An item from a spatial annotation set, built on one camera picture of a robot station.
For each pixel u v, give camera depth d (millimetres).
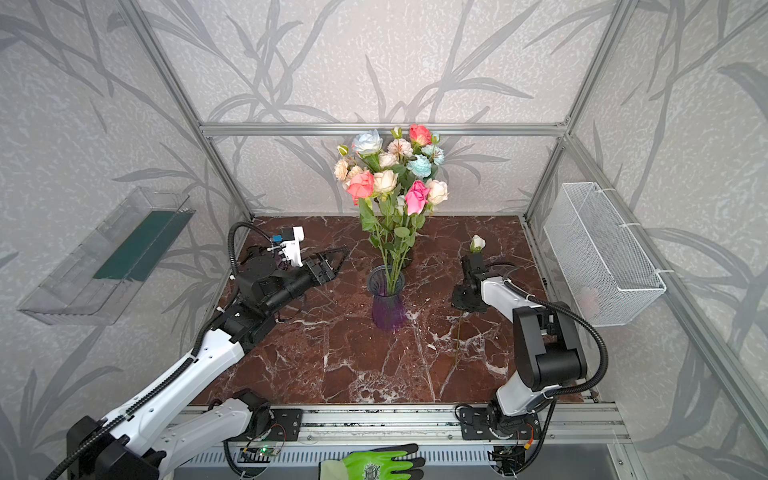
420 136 864
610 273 608
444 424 755
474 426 727
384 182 693
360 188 654
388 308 823
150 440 409
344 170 807
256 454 720
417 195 621
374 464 678
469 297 709
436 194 701
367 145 731
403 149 825
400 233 656
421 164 826
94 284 635
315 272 611
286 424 735
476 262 777
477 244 1072
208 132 937
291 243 637
